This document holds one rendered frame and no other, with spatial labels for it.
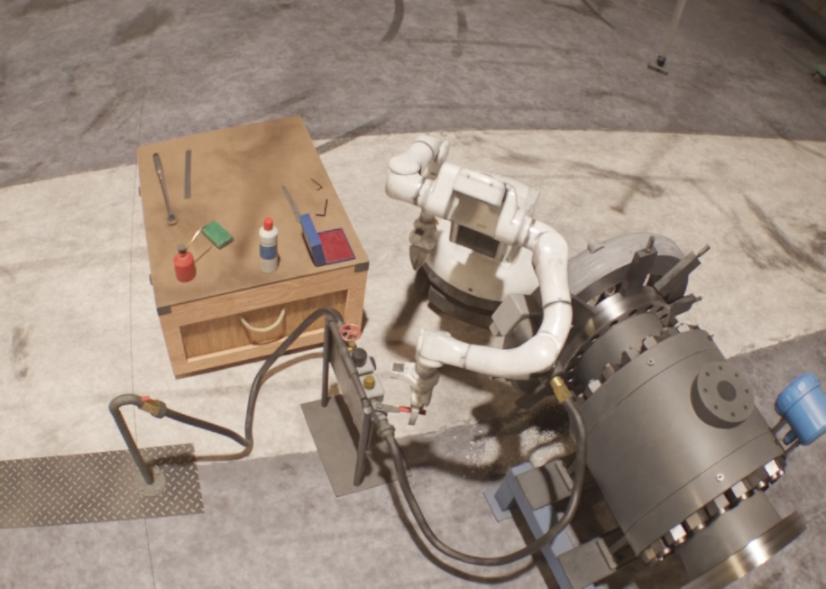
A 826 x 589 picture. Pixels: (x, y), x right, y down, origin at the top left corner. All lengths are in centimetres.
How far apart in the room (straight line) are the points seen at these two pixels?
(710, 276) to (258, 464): 258
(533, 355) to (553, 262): 26
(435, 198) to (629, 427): 84
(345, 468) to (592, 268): 115
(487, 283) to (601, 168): 166
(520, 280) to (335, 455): 99
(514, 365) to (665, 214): 249
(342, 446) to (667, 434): 124
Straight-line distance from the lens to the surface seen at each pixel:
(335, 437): 253
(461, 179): 171
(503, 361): 166
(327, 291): 248
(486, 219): 189
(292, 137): 299
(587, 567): 223
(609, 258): 198
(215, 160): 289
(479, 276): 266
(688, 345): 199
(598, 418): 196
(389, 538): 238
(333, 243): 248
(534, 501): 225
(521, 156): 392
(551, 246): 175
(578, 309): 198
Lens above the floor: 223
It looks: 49 degrees down
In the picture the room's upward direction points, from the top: 11 degrees clockwise
